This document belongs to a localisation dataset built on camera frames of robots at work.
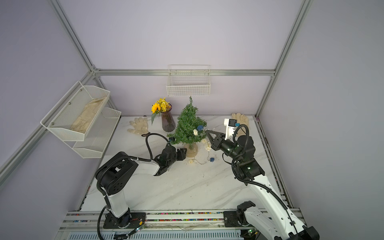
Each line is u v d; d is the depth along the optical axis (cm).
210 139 65
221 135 61
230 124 60
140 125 115
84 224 73
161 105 93
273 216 43
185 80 107
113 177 50
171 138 86
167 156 74
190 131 76
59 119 69
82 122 76
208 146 62
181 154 84
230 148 59
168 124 106
